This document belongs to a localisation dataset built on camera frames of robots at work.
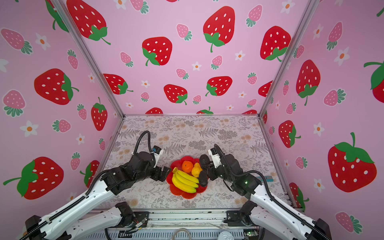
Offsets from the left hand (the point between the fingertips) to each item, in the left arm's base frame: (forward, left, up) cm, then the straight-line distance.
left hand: (165, 165), depth 74 cm
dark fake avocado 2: (+1, -20, +3) cm, 20 cm away
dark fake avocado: (-2, -20, -10) cm, 22 cm away
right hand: (+1, -20, 0) cm, 20 cm away
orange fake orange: (+5, -10, -11) cm, 16 cm away
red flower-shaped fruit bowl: (+8, -4, -15) cm, 17 cm away
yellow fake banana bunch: (-2, -9, -15) cm, 18 cm away
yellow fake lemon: (+4, -16, -12) cm, 20 cm away
